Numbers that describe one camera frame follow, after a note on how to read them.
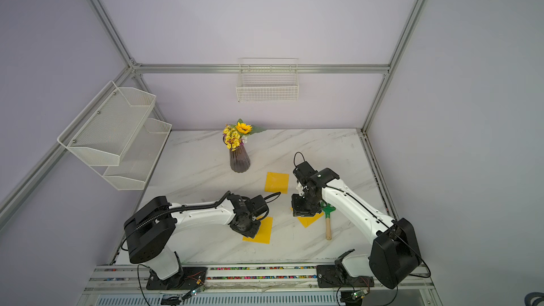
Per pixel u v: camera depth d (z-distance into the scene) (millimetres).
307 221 866
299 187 766
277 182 985
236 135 838
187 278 731
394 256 405
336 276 733
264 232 839
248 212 628
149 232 445
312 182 573
